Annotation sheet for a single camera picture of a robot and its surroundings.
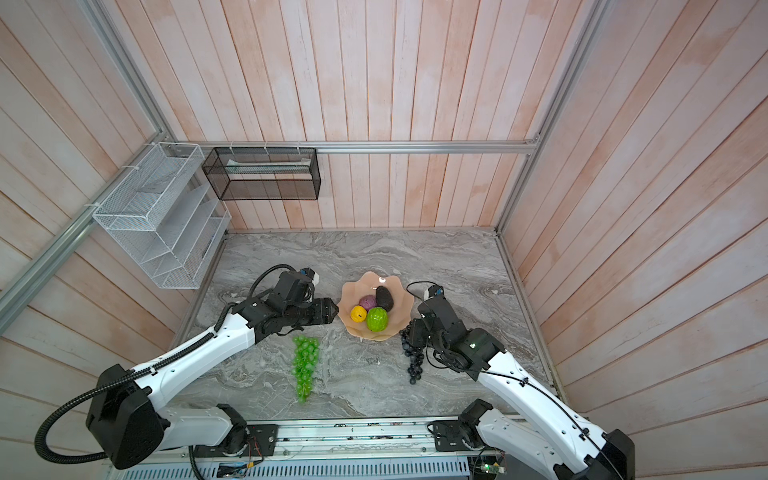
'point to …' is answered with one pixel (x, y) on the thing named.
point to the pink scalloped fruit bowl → (398, 317)
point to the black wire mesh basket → (264, 173)
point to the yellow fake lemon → (358, 314)
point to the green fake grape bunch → (305, 362)
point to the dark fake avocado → (384, 298)
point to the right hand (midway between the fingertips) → (414, 324)
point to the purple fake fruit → (368, 301)
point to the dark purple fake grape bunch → (416, 356)
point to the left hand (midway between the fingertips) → (328, 316)
